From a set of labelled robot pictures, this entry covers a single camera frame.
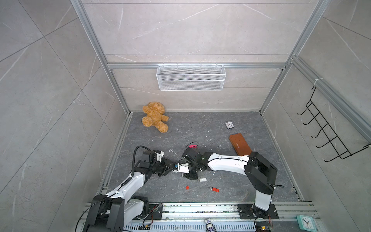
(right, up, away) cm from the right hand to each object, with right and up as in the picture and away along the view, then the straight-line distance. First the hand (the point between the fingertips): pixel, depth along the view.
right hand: (186, 172), depth 85 cm
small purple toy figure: (+12, -20, -18) cm, 29 cm away
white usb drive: (+10, -4, -1) cm, 11 cm away
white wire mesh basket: (+3, +62, +16) cm, 64 cm away
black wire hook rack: (+69, +27, -17) cm, 75 cm away
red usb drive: (+17, -8, -4) cm, 19 cm away
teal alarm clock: (+59, -19, -16) cm, 64 cm away
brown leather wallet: (+38, +14, +14) cm, 43 cm away
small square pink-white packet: (+33, +29, +24) cm, 50 cm away
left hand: (-5, +6, -2) cm, 8 cm away
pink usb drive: (+4, +17, -10) cm, 21 cm away
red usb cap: (+1, -8, -3) cm, 8 cm away
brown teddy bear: (-24, +39, +23) cm, 51 cm away
